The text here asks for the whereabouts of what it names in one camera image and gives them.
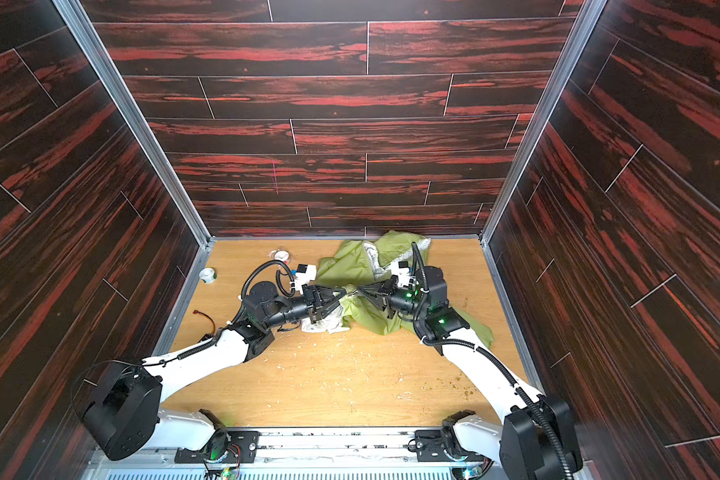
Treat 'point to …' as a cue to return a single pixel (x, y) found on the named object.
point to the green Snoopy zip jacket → (359, 263)
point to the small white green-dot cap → (208, 275)
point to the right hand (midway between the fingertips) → (360, 283)
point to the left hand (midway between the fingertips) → (346, 298)
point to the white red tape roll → (280, 255)
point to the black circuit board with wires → (206, 336)
